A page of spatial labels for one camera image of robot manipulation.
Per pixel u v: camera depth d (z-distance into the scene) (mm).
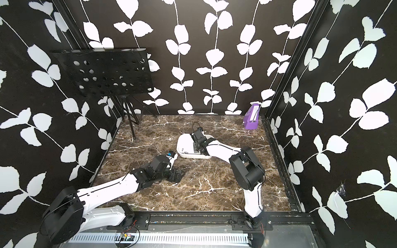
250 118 1074
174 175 731
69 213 404
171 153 758
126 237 707
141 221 759
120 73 791
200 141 745
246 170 505
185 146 1014
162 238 701
